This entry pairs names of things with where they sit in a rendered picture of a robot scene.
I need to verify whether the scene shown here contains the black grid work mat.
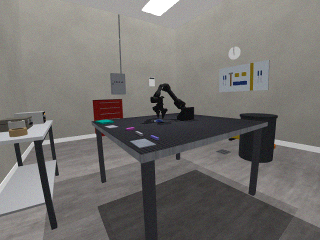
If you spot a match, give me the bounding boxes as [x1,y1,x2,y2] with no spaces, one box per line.
[92,113,267,155]

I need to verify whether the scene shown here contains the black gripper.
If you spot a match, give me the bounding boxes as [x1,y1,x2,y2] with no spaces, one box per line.
[155,103,168,119]

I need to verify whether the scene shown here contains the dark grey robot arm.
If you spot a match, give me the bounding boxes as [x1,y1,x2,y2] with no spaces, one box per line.
[150,83,186,111]

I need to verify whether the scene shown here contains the teal rectangular block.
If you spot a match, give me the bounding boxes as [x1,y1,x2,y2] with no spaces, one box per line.
[95,119,114,125]

